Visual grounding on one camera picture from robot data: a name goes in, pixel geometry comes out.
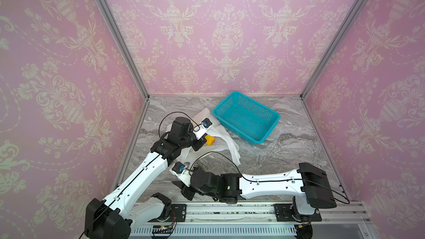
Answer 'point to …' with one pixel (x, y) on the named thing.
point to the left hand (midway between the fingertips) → (206, 132)
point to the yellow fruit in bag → (210, 139)
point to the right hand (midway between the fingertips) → (175, 179)
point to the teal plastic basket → (246, 118)
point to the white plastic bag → (222, 138)
